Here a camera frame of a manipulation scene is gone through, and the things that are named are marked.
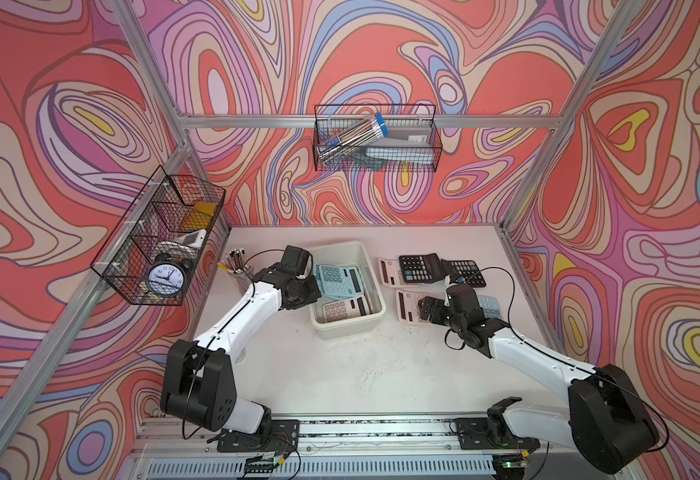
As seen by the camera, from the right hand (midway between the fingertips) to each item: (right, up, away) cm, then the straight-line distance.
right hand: (433, 311), depth 89 cm
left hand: (-35, +6, -3) cm, 35 cm away
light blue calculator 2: (+20, +1, +7) cm, 21 cm away
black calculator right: (+16, +12, +16) cm, 25 cm away
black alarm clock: (-68, +12, -21) cm, 72 cm away
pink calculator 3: (-7, +1, +5) cm, 9 cm away
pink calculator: (-27, 0, +5) cm, 27 cm away
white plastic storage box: (-22, -2, -10) cm, 24 cm away
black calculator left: (0, +12, +15) cm, 19 cm away
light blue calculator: (-29, +8, +7) cm, 31 cm away
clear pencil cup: (-62, +14, +3) cm, 63 cm away
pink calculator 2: (-12, +11, +13) cm, 21 cm away
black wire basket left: (-76, +17, -15) cm, 79 cm away
